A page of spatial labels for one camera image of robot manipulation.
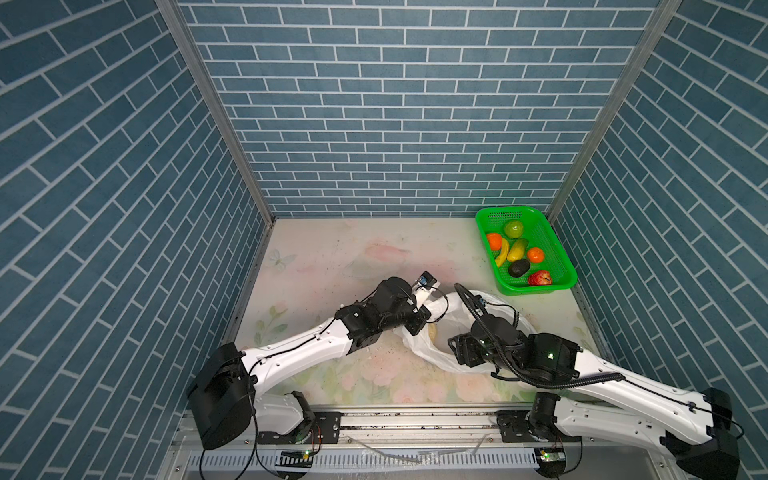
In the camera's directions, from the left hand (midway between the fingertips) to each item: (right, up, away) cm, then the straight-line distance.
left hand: (432, 306), depth 76 cm
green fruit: (+35, +22, +35) cm, 54 cm away
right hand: (+5, -7, -3) cm, 9 cm away
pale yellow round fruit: (+1, -9, +9) cm, 13 cm away
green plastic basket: (+44, +20, +34) cm, 59 cm away
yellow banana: (+29, +13, +31) cm, 45 cm away
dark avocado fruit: (+33, +8, +25) cm, 42 cm away
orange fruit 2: (+40, +12, +29) cm, 51 cm away
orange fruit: (+26, +17, +30) cm, 44 cm away
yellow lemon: (+34, +14, +29) cm, 47 cm away
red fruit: (+37, +5, +20) cm, 42 cm away
